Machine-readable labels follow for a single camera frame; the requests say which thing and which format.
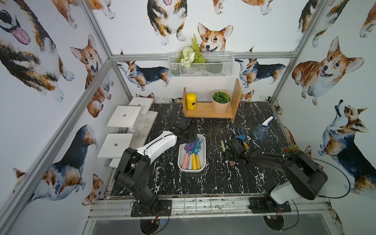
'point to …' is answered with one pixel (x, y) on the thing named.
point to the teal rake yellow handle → (193, 150)
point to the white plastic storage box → (181, 153)
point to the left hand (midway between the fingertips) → (190, 134)
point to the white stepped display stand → (134, 122)
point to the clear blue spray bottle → (261, 131)
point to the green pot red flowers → (290, 149)
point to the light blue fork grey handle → (190, 164)
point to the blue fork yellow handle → (197, 149)
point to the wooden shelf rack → (205, 109)
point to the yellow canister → (191, 101)
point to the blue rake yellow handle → (242, 137)
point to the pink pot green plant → (221, 101)
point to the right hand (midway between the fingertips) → (230, 152)
